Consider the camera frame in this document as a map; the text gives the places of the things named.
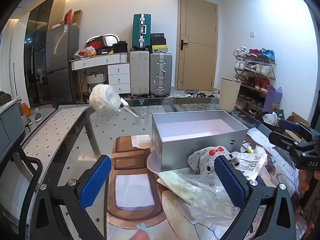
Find purple paper bag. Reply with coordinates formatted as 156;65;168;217
262;86;283;113

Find beige cylinder bin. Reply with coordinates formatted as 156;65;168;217
218;78;241;113

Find clear bag with green cloth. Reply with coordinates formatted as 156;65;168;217
157;170;241;227

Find person's right hand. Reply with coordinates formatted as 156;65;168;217
298;170;312;196

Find grey bed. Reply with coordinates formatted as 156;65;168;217
0;91;26;166

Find red shoe box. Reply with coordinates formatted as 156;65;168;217
85;37;104;52

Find grey sock with red bow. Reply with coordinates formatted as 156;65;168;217
188;147;241;176

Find white suitcase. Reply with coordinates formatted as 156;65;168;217
129;50;150;96

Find brown cardboard box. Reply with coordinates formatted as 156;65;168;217
286;112;312;141

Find white-handled knife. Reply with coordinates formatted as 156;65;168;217
119;97;141;118

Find black bag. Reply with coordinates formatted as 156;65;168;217
111;40;129;54

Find silver aluminium suitcase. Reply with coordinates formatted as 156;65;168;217
149;52;173;98

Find beige wooden door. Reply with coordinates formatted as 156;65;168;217
176;0;218;92

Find printed cartoon desk mat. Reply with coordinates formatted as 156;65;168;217
106;127;320;240

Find silver cardboard box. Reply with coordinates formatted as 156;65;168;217
152;110;248;174

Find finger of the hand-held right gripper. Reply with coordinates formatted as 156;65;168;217
268;131;304;153
278;119;313;142

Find clear bag with printed paper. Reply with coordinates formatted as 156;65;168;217
231;151;268;183

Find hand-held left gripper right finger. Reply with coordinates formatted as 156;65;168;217
214;155;297;240

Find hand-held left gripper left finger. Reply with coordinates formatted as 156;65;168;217
20;155;112;240

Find woven basket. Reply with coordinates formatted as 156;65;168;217
85;72;107;93

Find teal suitcase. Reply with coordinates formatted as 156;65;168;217
132;13;152;52

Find white desk with drawers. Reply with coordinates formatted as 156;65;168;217
70;52;131;101

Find grey fridge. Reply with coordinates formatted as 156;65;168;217
45;23;80;108

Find dark glass cabinet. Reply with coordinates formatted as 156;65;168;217
23;0;66;108

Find shoes on floor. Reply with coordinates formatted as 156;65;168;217
167;91;221;100

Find white plastic wrapper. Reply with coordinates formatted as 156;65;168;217
247;127;273;151

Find metal shoe rack with shoes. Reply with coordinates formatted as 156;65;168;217
233;46;277;113

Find white bundle in plastic bag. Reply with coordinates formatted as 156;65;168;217
89;83;121;114

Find plate of fruit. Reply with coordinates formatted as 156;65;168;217
76;49;97;59

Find open cardboard carton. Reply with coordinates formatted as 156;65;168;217
72;10;83;27

